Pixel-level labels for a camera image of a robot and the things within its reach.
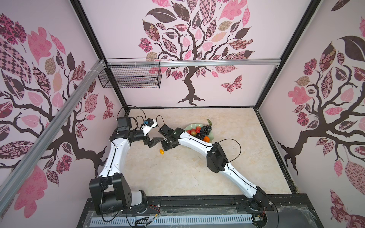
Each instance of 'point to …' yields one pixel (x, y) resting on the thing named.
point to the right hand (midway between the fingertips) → (165, 144)
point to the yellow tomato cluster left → (161, 151)
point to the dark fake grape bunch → (205, 130)
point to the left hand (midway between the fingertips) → (158, 132)
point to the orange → (206, 139)
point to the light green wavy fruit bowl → (194, 126)
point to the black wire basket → (131, 73)
